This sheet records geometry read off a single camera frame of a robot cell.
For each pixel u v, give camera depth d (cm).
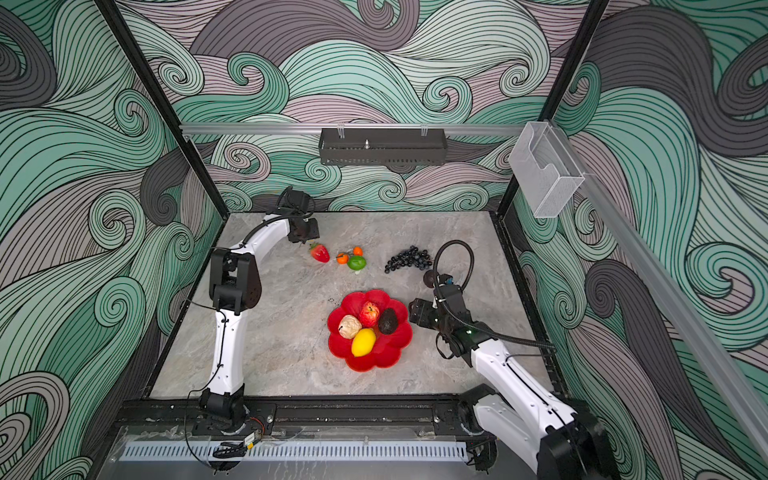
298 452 70
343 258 104
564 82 83
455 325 61
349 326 83
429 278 97
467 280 75
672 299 51
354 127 95
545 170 78
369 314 86
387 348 85
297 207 85
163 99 87
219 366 63
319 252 104
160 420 74
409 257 101
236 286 61
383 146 95
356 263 101
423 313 73
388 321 85
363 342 83
